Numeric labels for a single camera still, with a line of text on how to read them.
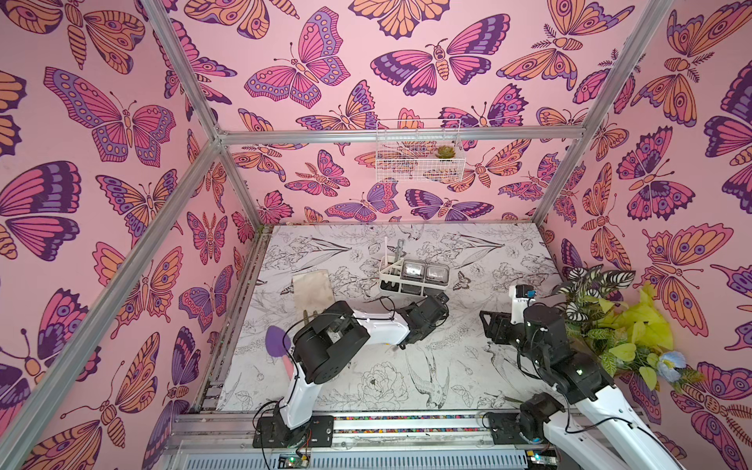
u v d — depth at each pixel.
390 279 0.98
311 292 1.00
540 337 0.54
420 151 0.95
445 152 0.93
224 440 0.74
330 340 0.54
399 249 1.12
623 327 0.74
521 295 0.65
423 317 0.73
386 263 0.97
